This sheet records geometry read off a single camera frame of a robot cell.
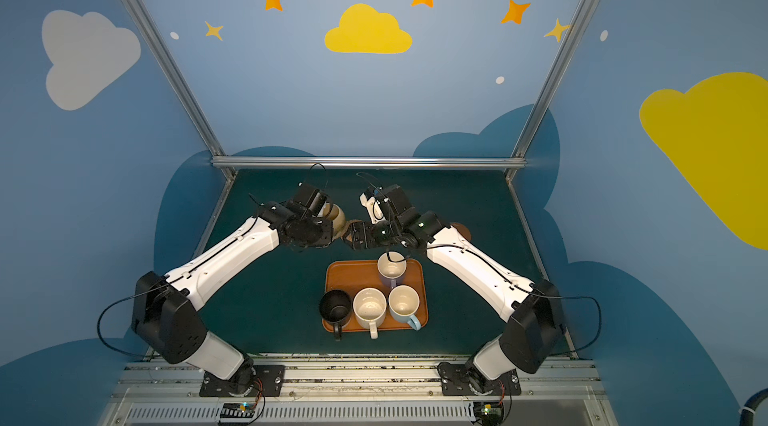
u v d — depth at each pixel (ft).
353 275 3.10
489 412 2.40
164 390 2.42
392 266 3.03
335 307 2.78
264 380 2.43
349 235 2.31
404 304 2.83
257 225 1.77
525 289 1.43
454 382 2.43
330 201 2.22
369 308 2.82
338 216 2.77
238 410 2.39
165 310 1.38
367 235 2.19
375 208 2.21
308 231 2.26
